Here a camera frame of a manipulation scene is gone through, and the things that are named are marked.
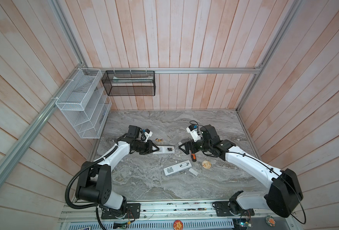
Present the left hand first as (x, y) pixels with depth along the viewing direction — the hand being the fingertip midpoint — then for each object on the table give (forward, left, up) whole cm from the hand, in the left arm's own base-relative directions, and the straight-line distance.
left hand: (157, 152), depth 83 cm
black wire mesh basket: (+49, +22, +14) cm, 56 cm away
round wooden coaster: (-3, -31, -11) cm, 33 cm away
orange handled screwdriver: (+1, -23, -9) cm, 24 cm away
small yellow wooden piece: (+15, 0, -11) cm, 19 cm away
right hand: (+3, -16, +4) cm, 17 cm away
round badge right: (-33, -58, -10) cm, 67 cm away
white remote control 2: (-6, -12, -10) cm, 17 cm away
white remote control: (+3, -4, -3) cm, 7 cm away
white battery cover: (-7, -22, -12) cm, 26 cm away
